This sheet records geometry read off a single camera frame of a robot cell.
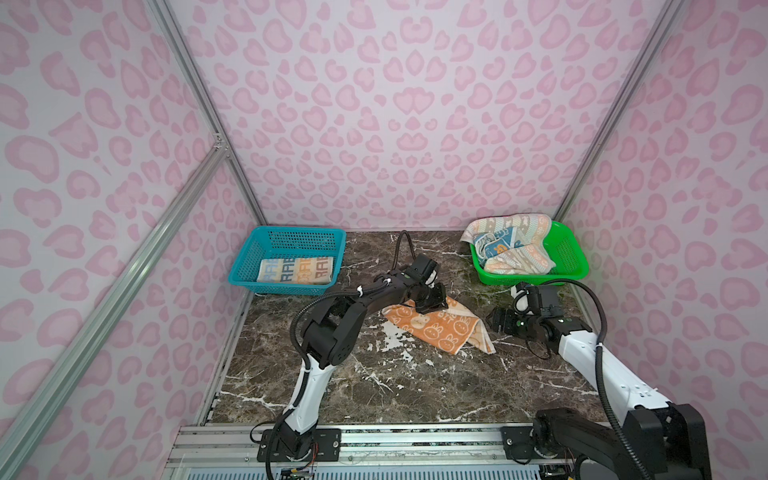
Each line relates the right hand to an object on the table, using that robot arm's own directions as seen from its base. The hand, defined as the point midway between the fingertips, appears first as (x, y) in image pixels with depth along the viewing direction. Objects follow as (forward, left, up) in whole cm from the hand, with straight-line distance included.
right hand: (500, 319), depth 85 cm
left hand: (+7, +12, -2) cm, 14 cm away
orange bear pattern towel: (+1, +13, -9) cm, 15 cm away
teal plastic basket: (+28, +81, -1) cm, 86 cm away
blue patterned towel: (+31, -4, -3) cm, 32 cm away
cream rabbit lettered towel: (+22, +63, -7) cm, 67 cm away
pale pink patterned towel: (+29, -19, -8) cm, 35 cm away
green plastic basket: (+30, -30, -5) cm, 43 cm away
